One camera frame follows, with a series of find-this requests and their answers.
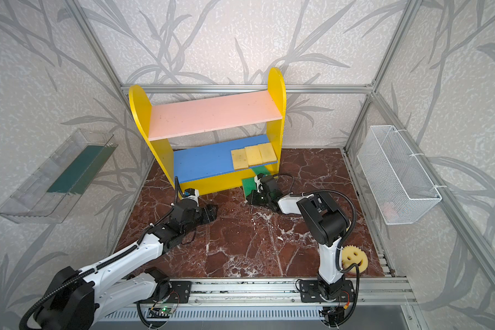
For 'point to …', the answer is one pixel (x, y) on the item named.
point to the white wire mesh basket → (402, 190)
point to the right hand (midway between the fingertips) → (246, 191)
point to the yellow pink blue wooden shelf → (192, 140)
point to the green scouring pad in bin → (84, 170)
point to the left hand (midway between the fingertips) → (215, 202)
